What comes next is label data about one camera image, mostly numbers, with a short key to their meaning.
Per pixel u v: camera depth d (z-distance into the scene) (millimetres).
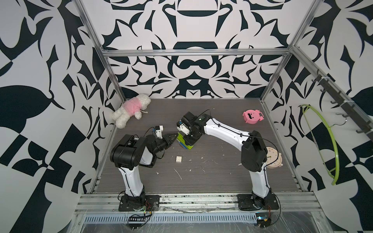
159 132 870
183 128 808
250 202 741
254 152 504
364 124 508
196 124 635
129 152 518
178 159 873
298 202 762
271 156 873
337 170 594
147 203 727
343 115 577
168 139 830
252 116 1051
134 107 1031
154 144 761
